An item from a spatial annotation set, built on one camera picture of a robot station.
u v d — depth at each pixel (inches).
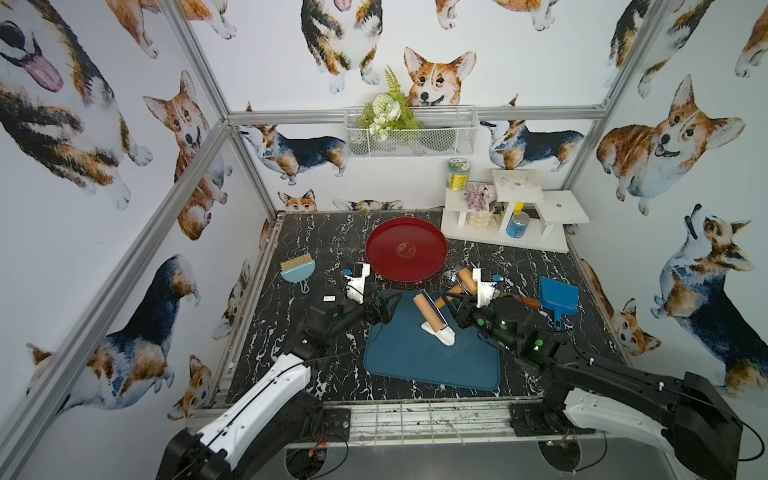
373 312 27.6
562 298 38.3
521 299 39.0
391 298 27.2
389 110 30.7
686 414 16.1
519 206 42.5
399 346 33.6
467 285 27.8
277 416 23.4
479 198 37.6
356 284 26.6
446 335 34.0
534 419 28.9
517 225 42.2
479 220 44.1
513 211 42.0
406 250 43.2
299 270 40.9
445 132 36.4
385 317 26.8
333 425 29.0
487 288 26.9
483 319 26.0
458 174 40.7
